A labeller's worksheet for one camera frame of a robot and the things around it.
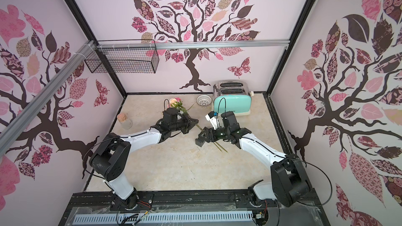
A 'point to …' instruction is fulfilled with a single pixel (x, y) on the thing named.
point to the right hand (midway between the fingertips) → (202, 133)
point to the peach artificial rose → (172, 101)
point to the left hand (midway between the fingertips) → (200, 122)
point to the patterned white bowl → (204, 100)
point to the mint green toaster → (232, 95)
